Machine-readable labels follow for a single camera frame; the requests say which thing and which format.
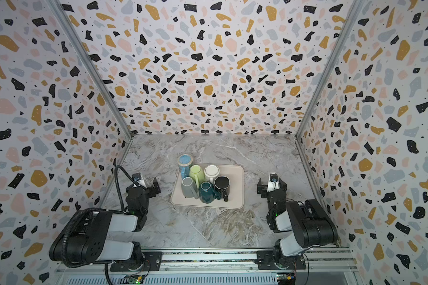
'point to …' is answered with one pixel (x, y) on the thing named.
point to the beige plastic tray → (235, 172)
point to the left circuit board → (137, 279)
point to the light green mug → (197, 174)
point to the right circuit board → (286, 278)
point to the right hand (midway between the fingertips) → (272, 178)
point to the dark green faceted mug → (207, 193)
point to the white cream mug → (211, 171)
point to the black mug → (222, 183)
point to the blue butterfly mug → (184, 161)
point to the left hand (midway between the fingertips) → (147, 180)
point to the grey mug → (189, 188)
